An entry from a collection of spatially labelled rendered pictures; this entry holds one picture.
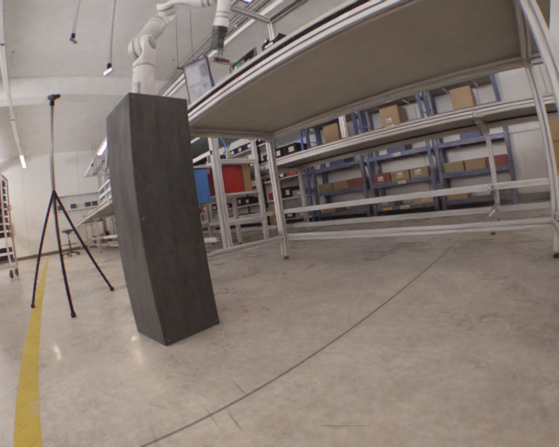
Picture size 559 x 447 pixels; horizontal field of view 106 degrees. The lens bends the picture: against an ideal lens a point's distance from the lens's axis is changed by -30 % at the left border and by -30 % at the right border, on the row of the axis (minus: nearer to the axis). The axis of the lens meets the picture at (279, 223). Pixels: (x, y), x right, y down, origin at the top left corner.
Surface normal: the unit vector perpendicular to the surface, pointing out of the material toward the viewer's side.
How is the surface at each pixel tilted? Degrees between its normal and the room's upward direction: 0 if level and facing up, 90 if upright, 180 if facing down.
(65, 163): 90
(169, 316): 90
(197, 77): 101
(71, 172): 90
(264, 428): 0
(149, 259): 90
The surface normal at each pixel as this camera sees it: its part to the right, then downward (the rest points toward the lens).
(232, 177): 0.69, -0.06
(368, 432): -0.15, -0.99
